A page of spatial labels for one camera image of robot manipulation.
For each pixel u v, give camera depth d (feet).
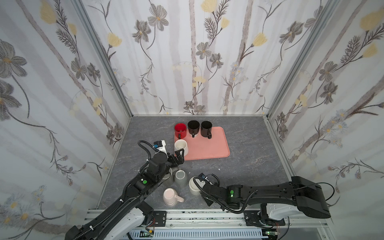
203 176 2.26
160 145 2.17
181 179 2.57
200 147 3.26
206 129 3.33
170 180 2.67
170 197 2.39
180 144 3.26
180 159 2.23
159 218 2.41
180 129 3.50
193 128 3.32
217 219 2.46
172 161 2.20
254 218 2.43
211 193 1.87
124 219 1.84
